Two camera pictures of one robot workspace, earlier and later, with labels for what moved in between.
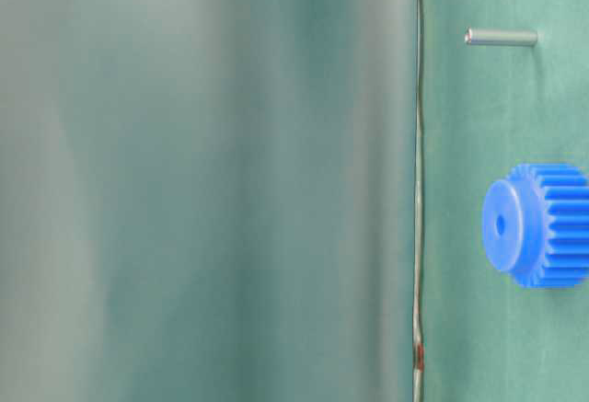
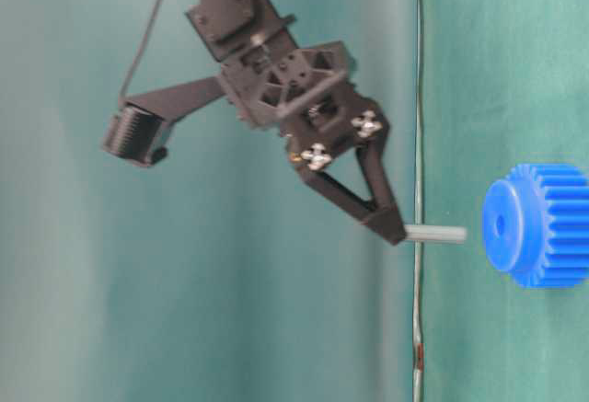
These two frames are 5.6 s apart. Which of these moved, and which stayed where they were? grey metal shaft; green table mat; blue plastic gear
Moved: grey metal shaft
Stayed: green table mat; blue plastic gear
